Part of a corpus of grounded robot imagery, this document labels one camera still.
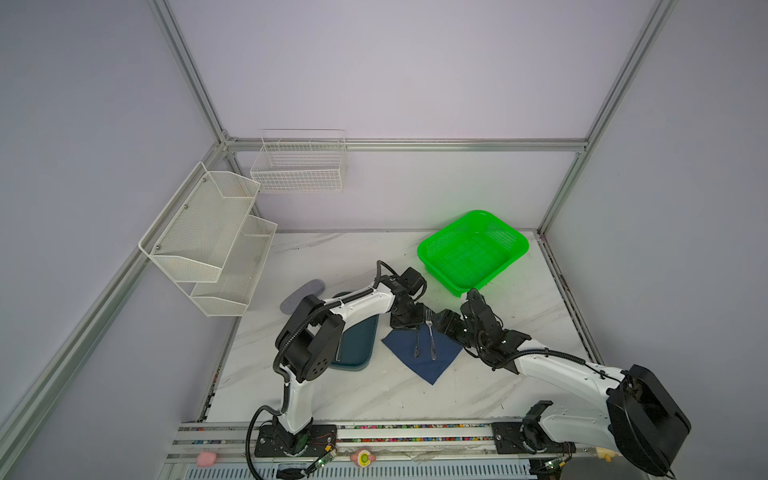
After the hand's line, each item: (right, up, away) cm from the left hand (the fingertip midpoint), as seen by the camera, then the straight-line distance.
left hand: (419, 328), depth 88 cm
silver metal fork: (+4, -5, +2) cm, 7 cm away
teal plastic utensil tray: (-19, -6, +2) cm, 20 cm away
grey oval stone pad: (-36, +11, +13) cm, 40 cm away
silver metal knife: (-1, -6, -2) cm, 6 cm away
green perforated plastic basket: (+22, +24, +27) cm, 42 cm away
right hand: (+4, +3, -4) cm, 6 cm away
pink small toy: (-53, -27, -18) cm, 62 cm away
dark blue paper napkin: (-5, -5, +2) cm, 7 cm away
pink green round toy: (-15, -25, -21) cm, 36 cm away
